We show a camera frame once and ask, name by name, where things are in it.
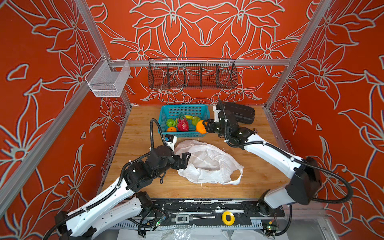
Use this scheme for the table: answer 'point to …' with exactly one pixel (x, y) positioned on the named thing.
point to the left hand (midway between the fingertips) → (183, 152)
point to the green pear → (170, 122)
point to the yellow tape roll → (224, 219)
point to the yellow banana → (189, 116)
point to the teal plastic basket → (171, 112)
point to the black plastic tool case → (245, 114)
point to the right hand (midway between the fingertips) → (201, 121)
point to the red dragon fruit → (182, 124)
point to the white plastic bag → (207, 164)
